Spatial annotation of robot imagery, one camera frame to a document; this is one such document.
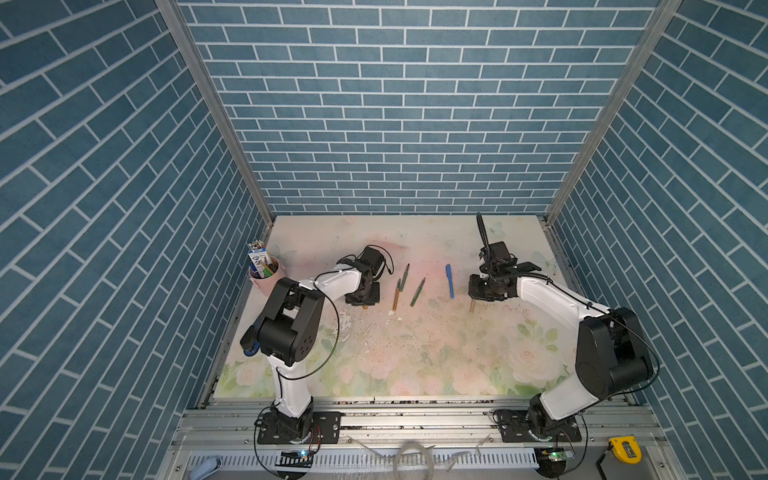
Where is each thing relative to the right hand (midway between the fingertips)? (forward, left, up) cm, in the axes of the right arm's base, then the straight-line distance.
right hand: (473, 291), depth 92 cm
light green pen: (+2, +17, -7) cm, 18 cm away
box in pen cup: (0, +65, +12) cm, 66 cm away
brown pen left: (+2, +24, -7) cm, 25 cm away
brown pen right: (-1, -1, -7) cm, 8 cm away
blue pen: (+11, +6, -8) cm, 14 cm away
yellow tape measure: (-37, -34, -5) cm, 51 cm away
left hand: (-2, +31, -6) cm, 31 cm away
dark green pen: (+8, +22, -6) cm, 24 cm away
